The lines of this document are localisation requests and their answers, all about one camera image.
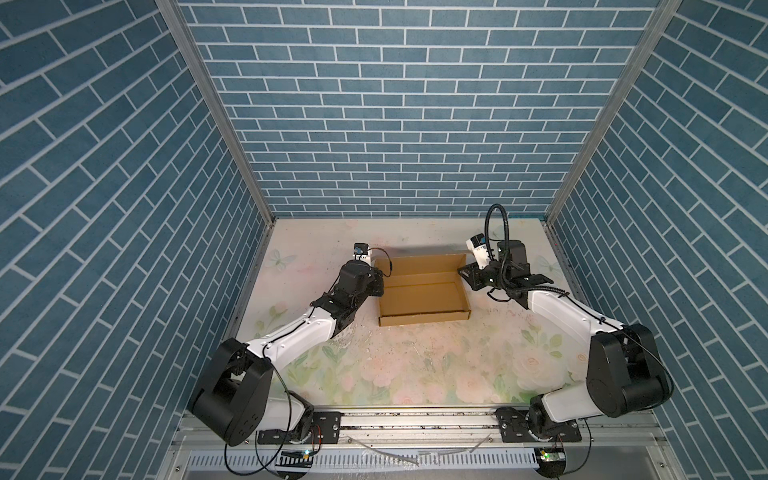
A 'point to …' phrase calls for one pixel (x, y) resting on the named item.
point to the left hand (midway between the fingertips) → (381, 270)
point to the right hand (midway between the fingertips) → (459, 266)
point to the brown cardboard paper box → (423, 289)
